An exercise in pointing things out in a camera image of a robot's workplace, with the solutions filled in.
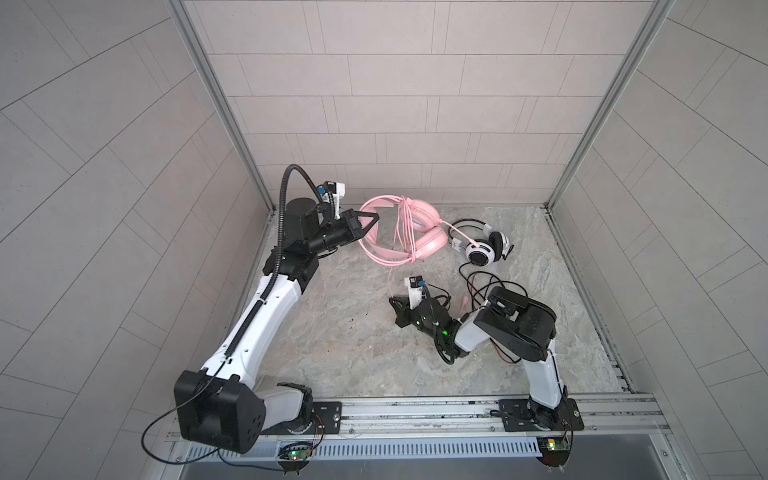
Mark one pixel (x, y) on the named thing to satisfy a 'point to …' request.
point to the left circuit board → (294, 456)
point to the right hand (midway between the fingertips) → (388, 303)
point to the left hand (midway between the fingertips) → (383, 215)
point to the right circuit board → (554, 450)
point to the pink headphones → (384, 239)
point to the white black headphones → (481, 243)
